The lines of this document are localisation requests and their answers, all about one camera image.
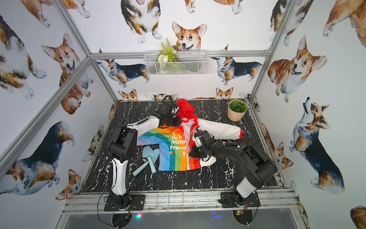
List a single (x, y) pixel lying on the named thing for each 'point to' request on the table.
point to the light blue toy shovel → (152, 155)
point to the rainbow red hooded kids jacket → (168, 148)
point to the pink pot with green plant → (236, 109)
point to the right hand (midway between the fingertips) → (188, 154)
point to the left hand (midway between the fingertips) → (184, 119)
